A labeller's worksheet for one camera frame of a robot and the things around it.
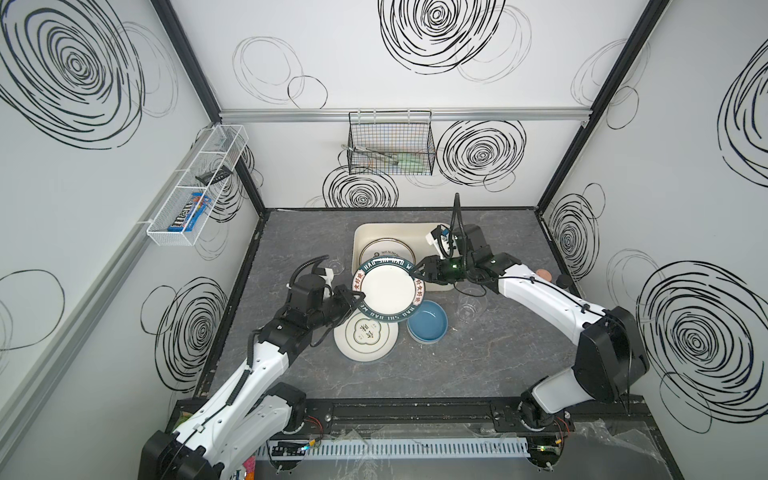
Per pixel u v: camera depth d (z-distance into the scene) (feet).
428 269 2.45
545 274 2.91
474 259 2.13
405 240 3.56
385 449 3.16
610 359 1.40
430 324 2.73
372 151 2.90
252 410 1.90
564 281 2.93
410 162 2.85
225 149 2.69
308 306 1.89
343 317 2.27
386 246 3.47
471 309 3.01
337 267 3.35
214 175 2.47
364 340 2.79
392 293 2.55
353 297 2.47
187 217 2.28
